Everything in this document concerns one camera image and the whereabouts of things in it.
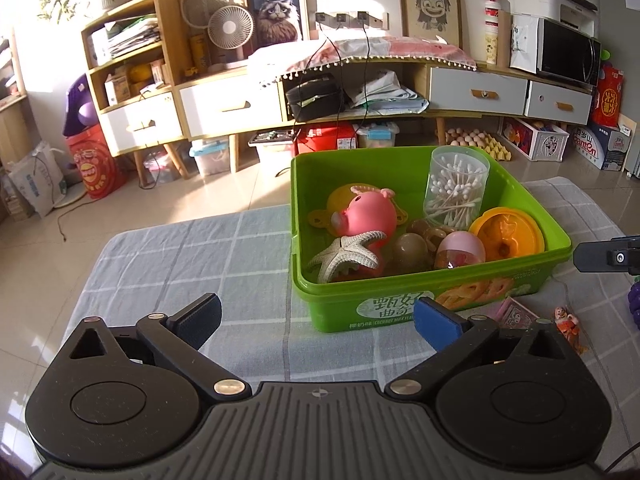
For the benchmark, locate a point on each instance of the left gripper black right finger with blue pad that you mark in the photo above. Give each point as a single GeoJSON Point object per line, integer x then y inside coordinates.
{"type": "Point", "coordinates": [456, 340]}

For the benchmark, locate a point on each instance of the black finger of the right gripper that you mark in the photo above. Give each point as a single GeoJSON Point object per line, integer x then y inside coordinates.
{"type": "Point", "coordinates": [619, 254]}

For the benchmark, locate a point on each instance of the left gripper black left finger with dark pad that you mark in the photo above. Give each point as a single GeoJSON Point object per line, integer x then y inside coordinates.
{"type": "Point", "coordinates": [175, 342]}

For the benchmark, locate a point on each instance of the pink toy card case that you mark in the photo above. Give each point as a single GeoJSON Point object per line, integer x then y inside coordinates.
{"type": "Point", "coordinates": [511, 314]}

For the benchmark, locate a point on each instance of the green plastic biscuit bin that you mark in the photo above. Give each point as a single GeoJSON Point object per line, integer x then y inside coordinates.
{"type": "Point", "coordinates": [387, 300]}

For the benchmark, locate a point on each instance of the purple toy grapes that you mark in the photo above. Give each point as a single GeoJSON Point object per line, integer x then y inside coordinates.
{"type": "Point", "coordinates": [634, 302]}

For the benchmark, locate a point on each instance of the grey checked tablecloth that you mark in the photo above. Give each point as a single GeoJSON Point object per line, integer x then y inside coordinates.
{"type": "Point", "coordinates": [266, 333]}

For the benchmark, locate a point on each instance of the small orange figurine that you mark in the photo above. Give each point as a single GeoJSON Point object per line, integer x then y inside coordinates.
{"type": "Point", "coordinates": [568, 325]}

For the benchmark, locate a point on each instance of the pink capsule ball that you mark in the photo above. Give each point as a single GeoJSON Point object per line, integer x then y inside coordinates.
{"type": "Point", "coordinates": [459, 248]}

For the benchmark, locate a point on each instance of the brown round toy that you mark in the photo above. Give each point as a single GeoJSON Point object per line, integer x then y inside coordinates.
{"type": "Point", "coordinates": [415, 251]}

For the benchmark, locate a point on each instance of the blue white cardboard box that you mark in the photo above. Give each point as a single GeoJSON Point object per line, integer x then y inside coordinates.
{"type": "Point", "coordinates": [606, 148]}

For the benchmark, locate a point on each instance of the orange yellow round toy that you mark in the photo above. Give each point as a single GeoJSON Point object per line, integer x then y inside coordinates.
{"type": "Point", "coordinates": [508, 233]}

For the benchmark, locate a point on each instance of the white red cardboard box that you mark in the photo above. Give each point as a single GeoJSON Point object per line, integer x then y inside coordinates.
{"type": "Point", "coordinates": [538, 142]}

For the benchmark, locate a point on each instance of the white starfish toy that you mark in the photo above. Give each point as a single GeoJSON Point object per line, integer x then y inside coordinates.
{"type": "Point", "coordinates": [347, 253]}

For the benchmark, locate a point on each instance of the red gift box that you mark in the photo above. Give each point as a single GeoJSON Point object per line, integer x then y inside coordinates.
{"type": "Point", "coordinates": [608, 97]}

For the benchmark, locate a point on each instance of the pink pig toy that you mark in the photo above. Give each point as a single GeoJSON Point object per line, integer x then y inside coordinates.
{"type": "Point", "coordinates": [360, 208]}

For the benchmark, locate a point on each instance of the clear cotton swab jar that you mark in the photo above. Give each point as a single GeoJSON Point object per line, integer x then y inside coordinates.
{"type": "Point", "coordinates": [455, 187]}

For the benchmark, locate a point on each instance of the red paper bag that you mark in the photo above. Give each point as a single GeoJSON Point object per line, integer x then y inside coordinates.
{"type": "Point", "coordinates": [99, 170]}

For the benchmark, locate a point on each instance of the yellow round toy lid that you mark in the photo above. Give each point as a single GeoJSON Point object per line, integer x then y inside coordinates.
{"type": "Point", "coordinates": [320, 218]}

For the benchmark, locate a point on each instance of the clear storage box left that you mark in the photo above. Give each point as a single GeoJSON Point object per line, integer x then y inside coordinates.
{"type": "Point", "coordinates": [211, 156]}

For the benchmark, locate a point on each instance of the yellow egg tray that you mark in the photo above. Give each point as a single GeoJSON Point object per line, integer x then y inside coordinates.
{"type": "Point", "coordinates": [478, 139]}

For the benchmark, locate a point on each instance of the white plastic bag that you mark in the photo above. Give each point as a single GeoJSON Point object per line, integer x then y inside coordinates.
{"type": "Point", "coordinates": [39, 179]}

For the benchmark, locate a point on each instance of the clear storage box blue lid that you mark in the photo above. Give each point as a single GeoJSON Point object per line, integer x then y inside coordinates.
{"type": "Point", "coordinates": [377, 135]}

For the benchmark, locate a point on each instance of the black white microwave oven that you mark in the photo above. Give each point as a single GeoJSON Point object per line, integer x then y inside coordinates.
{"type": "Point", "coordinates": [550, 49]}

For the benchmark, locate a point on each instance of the wooden tv cabinet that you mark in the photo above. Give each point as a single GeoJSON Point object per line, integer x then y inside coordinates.
{"type": "Point", "coordinates": [236, 102]}

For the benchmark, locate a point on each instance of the red storage box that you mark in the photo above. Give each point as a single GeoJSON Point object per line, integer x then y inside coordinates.
{"type": "Point", "coordinates": [326, 137]}

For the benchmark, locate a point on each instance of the white printer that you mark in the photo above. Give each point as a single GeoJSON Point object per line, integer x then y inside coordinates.
{"type": "Point", "coordinates": [578, 14]}

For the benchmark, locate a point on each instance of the black bag in cabinet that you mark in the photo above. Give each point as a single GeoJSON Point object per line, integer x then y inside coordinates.
{"type": "Point", "coordinates": [315, 98]}

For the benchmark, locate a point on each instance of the wooden shelf unit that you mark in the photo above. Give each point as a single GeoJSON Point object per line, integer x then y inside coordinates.
{"type": "Point", "coordinates": [136, 55]}

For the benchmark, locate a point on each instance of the pink floral cloth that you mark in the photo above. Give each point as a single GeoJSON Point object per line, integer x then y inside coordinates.
{"type": "Point", "coordinates": [287, 61]}

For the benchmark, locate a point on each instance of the framed cartoon girl drawing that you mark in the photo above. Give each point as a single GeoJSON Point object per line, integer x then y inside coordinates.
{"type": "Point", "coordinates": [432, 20]}

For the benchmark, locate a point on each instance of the small white desk fan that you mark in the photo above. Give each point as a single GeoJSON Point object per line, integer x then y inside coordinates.
{"type": "Point", "coordinates": [231, 28]}

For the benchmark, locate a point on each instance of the framed cat picture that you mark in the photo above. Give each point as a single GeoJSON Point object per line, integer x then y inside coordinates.
{"type": "Point", "coordinates": [276, 21]}

